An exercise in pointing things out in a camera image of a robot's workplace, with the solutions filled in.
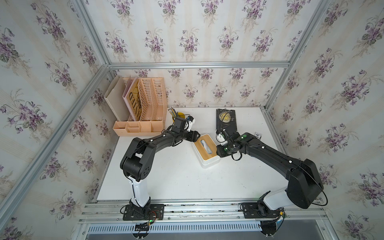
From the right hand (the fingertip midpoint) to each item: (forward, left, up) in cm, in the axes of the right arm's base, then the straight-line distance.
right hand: (220, 153), depth 84 cm
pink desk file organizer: (+45, +54, -5) cm, 71 cm away
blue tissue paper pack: (+5, +8, -1) cm, 9 cm away
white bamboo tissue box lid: (+6, +5, 0) cm, 7 cm away
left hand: (+14, +14, -1) cm, 19 cm away
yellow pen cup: (+28, +24, +2) cm, 37 cm away
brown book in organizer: (+29, +55, +15) cm, 63 cm away
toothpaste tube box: (+18, -29, -8) cm, 35 cm away
